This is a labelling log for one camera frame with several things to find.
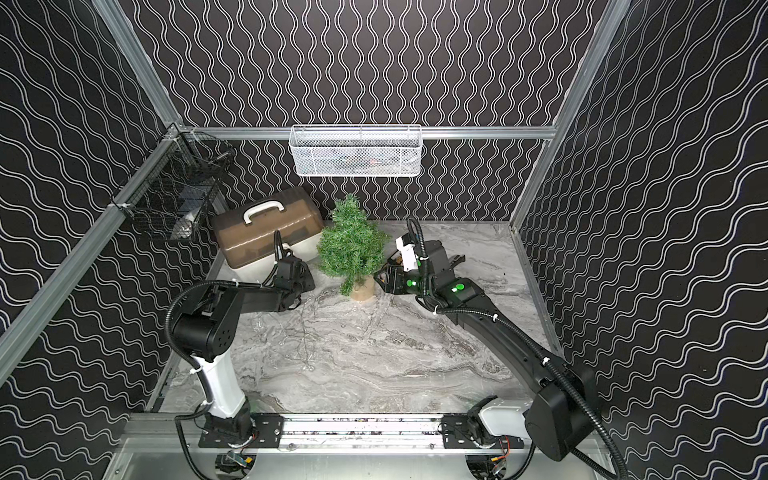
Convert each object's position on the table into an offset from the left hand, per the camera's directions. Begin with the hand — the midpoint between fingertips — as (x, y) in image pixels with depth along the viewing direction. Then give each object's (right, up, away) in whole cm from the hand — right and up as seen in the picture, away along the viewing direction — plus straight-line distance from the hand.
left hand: (306, 271), depth 102 cm
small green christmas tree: (+19, +7, -25) cm, 32 cm away
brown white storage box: (-16, +12, -9) cm, 22 cm away
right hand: (+27, +1, -24) cm, 36 cm away
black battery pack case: (+29, +3, -34) cm, 45 cm away
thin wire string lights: (+2, -17, -9) cm, 19 cm away
